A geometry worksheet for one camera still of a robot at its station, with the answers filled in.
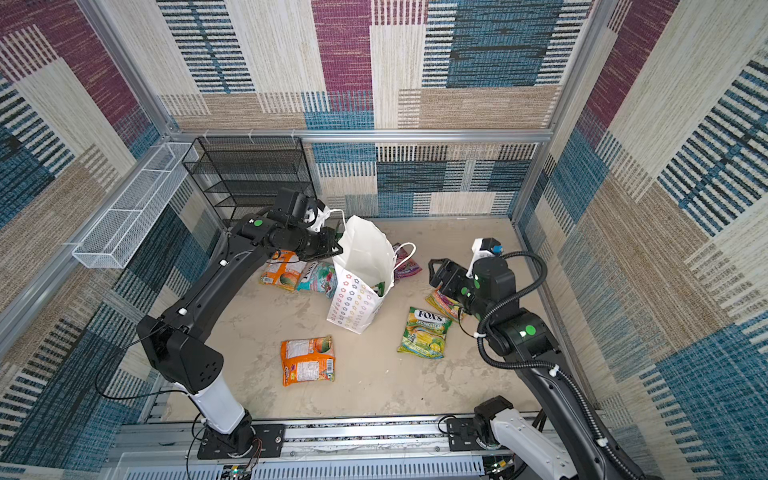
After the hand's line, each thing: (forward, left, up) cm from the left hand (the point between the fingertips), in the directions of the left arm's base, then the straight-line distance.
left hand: (345, 245), depth 77 cm
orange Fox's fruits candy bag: (-4, -29, -24) cm, 38 cm away
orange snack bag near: (-20, +11, -24) cm, 33 cm away
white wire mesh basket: (-4, +53, +6) cm, 53 cm away
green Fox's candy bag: (-14, -21, -24) cm, 35 cm away
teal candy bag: (+6, +11, -23) cm, 26 cm away
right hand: (-10, -23, +2) cm, 25 cm away
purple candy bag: (+10, -18, -25) cm, 32 cm away
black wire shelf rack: (+40, +38, -7) cm, 56 cm away
